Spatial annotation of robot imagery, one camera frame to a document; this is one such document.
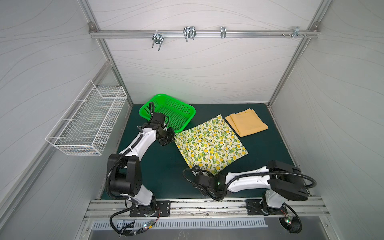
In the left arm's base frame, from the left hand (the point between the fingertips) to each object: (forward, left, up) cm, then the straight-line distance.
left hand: (178, 135), depth 88 cm
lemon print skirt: (0, -21, -10) cm, 23 cm away
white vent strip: (-43, -7, -4) cm, 44 cm away
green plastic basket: (+28, +4, -11) cm, 30 cm away
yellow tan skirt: (+21, -48, -12) cm, 54 cm away
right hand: (-21, -15, -11) cm, 28 cm away
